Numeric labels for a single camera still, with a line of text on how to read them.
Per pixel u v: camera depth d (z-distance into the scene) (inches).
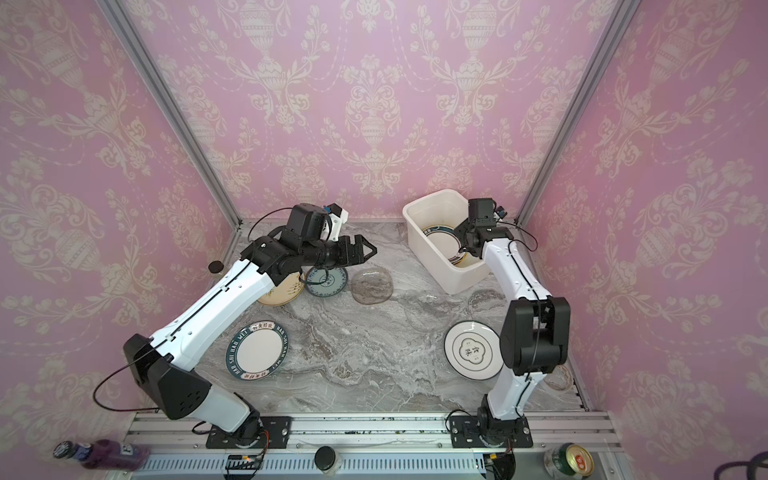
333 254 25.4
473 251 25.6
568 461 24.3
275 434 29.3
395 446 28.7
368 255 26.8
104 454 25.3
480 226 27.3
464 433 28.9
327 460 25.0
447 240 43.3
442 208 43.1
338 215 26.9
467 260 42.1
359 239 25.9
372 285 40.4
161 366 15.8
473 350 34.4
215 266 37.9
